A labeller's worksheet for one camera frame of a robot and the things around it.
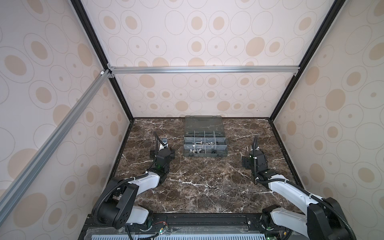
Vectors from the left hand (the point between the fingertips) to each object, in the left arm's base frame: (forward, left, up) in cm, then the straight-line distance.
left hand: (166, 144), depth 89 cm
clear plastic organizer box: (+12, -24, -8) cm, 28 cm away
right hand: (-6, -55, -4) cm, 56 cm away
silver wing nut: (+3, -19, -12) cm, 22 cm away
